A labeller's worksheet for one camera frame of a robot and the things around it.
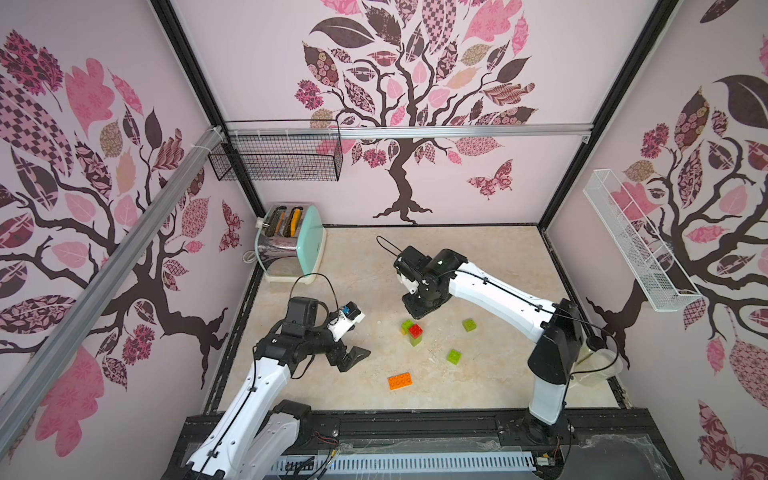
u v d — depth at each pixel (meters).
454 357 0.85
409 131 0.93
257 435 0.56
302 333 0.60
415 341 0.90
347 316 0.66
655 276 0.74
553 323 0.46
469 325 0.91
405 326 0.87
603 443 0.73
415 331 0.84
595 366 0.76
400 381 0.81
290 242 0.91
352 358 0.67
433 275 0.56
